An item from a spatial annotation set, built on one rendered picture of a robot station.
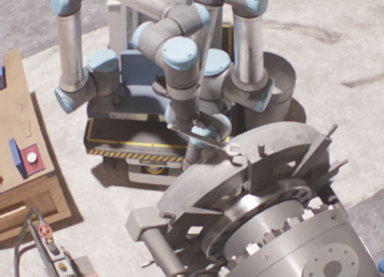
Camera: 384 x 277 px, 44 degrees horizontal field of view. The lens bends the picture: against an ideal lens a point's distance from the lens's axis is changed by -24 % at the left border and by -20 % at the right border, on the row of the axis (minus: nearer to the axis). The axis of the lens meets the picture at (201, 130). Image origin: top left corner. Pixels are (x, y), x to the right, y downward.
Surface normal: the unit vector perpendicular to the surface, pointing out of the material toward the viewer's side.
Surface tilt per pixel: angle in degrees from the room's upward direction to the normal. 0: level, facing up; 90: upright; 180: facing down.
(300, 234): 3
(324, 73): 0
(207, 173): 28
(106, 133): 0
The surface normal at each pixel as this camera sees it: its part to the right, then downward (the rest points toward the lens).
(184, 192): -0.58, -0.24
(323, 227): 0.26, -0.69
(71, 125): 0.02, -0.62
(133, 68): -0.06, 0.78
